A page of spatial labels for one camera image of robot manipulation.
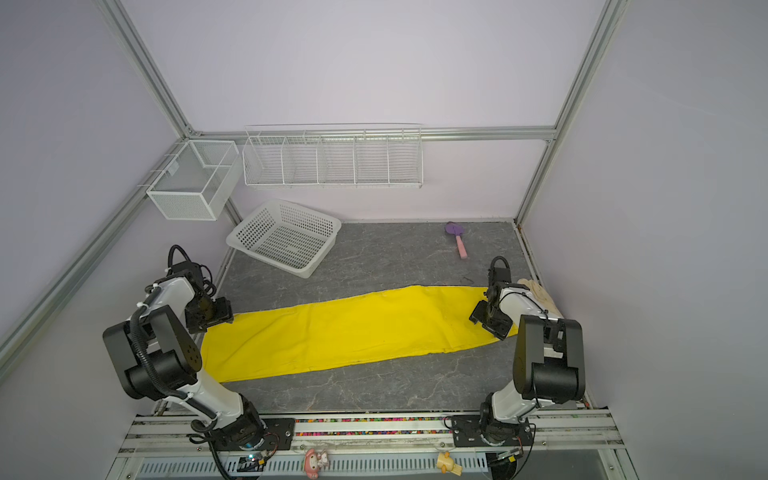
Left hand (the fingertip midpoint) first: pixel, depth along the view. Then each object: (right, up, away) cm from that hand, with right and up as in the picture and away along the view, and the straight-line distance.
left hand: (220, 324), depth 87 cm
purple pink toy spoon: (+76, +30, +29) cm, 87 cm away
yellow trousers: (+25, -3, +4) cm, 25 cm away
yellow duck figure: (+63, -26, -21) cm, 72 cm away
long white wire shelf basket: (+31, +53, +11) cm, 63 cm away
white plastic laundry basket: (+12, +27, +28) cm, 41 cm away
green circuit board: (+16, -30, -15) cm, 38 cm away
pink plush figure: (+33, -27, -19) cm, 47 cm away
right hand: (+80, -2, +4) cm, 81 cm away
